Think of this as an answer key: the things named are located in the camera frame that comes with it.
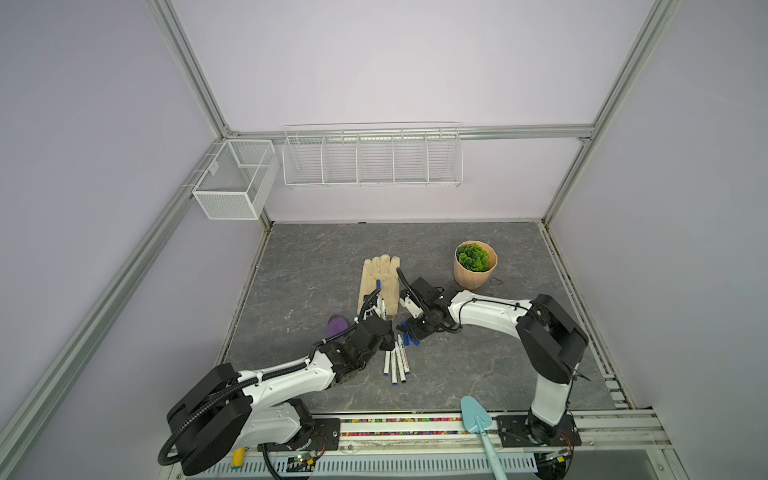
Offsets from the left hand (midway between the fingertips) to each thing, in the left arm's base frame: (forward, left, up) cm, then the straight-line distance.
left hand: (391, 326), depth 84 cm
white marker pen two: (+2, +2, +6) cm, 6 cm away
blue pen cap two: (-1, -4, -7) cm, 9 cm away
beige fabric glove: (+24, +2, -7) cm, 25 cm away
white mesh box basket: (+46, +48, +18) cm, 69 cm away
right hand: (+1, -7, -7) cm, 10 cm away
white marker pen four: (-9, 0, -8) cm, 12 cm away
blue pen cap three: (-1, -4, +2) cm, 5 cm away
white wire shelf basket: (+51, +3, +22) cm, 56 cm away
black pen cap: (+3, -3, -7) cm, 8 cm away
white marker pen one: (+3, +3, +12) cm, 12 cm away
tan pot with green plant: (+19, -27, +3) cm, 33 cm away
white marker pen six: (-6, -3, -8) cm, 10 cm away
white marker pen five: (-8, -2, -7) cm, 11 cm away
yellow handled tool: (-28, +38, -7) cm, 48 cm away
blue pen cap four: (-2, -7, -8) cm, 11 cm away
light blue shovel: (-24, -20, -5) cm, 32 cm away
